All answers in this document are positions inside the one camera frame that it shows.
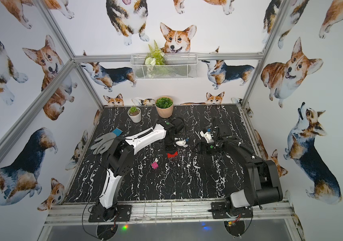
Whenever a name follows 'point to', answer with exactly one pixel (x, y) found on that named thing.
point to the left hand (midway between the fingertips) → (173, 147)
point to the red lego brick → (171, 155)
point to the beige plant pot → (164, 106)
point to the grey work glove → (103, 143)
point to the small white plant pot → (135, 114)
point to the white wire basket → (177, 66)
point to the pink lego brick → (155, 165)
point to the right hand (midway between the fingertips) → (196, 150)
